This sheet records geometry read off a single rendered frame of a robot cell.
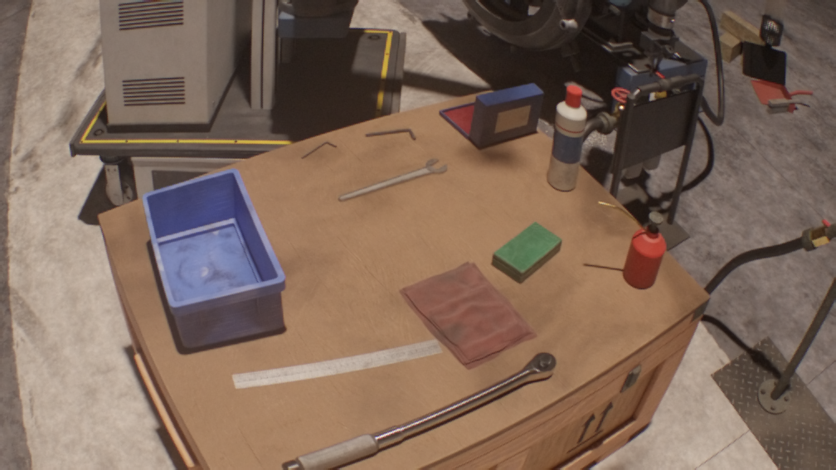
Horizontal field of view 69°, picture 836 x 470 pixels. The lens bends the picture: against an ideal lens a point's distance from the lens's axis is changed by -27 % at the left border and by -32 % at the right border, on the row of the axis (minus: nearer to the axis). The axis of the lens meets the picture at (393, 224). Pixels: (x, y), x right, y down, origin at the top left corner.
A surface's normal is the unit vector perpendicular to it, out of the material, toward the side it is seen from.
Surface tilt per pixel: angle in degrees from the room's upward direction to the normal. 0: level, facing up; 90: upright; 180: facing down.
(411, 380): 0
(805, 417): 0
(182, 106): 90
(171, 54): 90
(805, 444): 0
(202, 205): 90
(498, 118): 97
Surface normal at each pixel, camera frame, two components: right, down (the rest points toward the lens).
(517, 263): 0.04, -0.77
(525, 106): 0.50, 0.65
